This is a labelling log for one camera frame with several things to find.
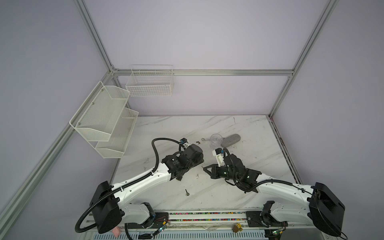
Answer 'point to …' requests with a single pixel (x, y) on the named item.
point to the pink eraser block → (116, 231)
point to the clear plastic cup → (216, 140)
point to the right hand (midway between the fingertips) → (202, 169)
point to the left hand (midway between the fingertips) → (200, 156)
